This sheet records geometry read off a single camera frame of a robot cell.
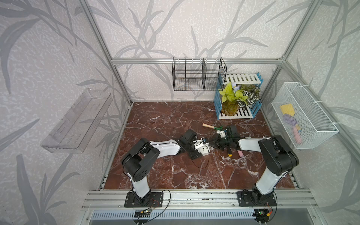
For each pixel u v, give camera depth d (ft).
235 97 2.99
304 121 2.10
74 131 2.23
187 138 2.38
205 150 2.90
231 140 2.52
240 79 3.17
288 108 2.82
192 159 2.73
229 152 2.92
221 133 2.99
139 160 1.56
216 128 3.43
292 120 2.76
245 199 2.37
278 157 1.60
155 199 2.41
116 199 2.47
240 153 2.92
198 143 2.58
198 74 3.44
